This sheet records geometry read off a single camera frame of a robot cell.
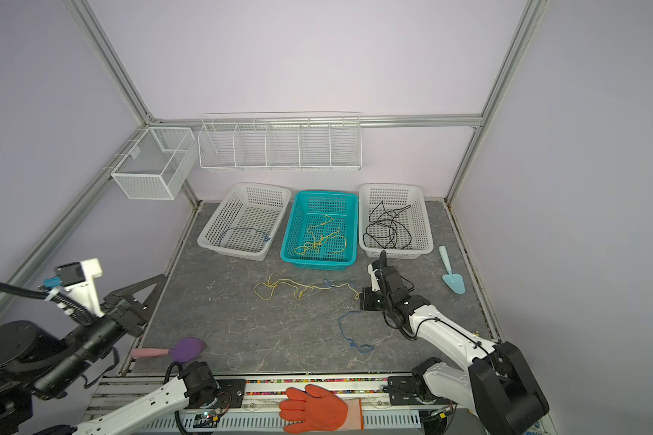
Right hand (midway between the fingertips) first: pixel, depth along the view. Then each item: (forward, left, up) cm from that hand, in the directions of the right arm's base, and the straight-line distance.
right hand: (361, 296), depth 86 cm
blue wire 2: (-9, +7, -6) cm, 13 cm away
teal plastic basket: (+32, +15, -6) cm, 36 cm away
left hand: (-15, +38, +36) cm, 55 cm away
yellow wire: (+5, +33, -5) cm, 34 cm away
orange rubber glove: (-30, +14, -6) cm, 33 cm away
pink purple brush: (-15, +55, -6) cm, 57 cm away
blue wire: (+32, +48, -5) cm, 58 cm away
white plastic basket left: (+38, +47, -5) cm, 61 cm away
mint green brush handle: (+9, -34, -7) cm, 36 cm away
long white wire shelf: (+50, +29, +25) cm, 63 cm away
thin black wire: (+33, -11, -6) cm, 35 cm away
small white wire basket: (+42, +74, +21) cm, 87 cm away
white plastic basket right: (+36, -25, -3) cm, 44 cm away
